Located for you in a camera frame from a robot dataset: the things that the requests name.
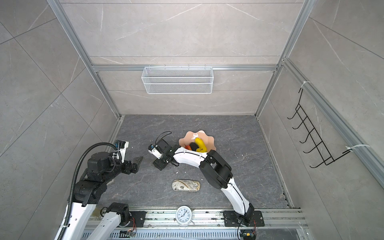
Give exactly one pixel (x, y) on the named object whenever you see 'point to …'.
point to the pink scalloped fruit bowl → (208, 140)
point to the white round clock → (183, 215)
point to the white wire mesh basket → (177, 80)
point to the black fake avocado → (193, 146)
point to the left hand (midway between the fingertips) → (132, 152)
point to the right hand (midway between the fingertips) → (159, 160)
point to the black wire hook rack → (312, 130)
